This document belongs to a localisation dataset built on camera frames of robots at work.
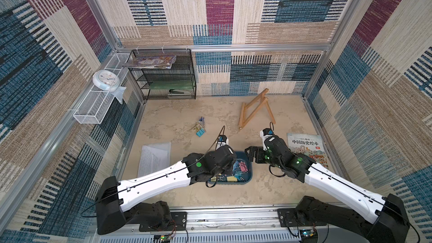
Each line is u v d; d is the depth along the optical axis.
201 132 1.01
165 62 0.88
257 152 0.69
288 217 0.74
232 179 0.83
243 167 0.87
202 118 1.05
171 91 1.12
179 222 0.73
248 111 1.07
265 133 0.71
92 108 0.91
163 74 1.08
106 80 0.76
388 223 0.38
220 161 0.54
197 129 1.01
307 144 0.96
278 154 0.59
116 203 0.39
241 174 0.83
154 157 0.92
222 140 0.66
